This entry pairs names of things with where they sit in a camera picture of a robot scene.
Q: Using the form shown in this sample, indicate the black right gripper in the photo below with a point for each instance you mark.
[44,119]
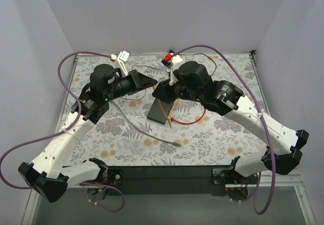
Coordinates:
[168,91]

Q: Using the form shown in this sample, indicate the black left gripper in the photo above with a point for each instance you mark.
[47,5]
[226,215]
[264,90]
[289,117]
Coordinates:
[136,79]

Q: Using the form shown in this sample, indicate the black network switch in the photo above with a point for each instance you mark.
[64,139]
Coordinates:
[156,114]

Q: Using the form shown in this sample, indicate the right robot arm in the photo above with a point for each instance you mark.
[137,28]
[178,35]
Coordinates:
[192,82]

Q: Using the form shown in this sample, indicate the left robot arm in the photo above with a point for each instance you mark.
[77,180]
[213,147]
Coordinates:
[46,173]

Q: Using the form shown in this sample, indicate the floral patterned table mat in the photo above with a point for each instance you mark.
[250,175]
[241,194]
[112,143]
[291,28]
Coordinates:
[212,140]

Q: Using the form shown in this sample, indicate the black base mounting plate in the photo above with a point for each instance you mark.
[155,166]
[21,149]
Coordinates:
[177,180]

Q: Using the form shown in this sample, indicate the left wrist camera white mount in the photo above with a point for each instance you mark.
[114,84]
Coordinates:
[119,61]

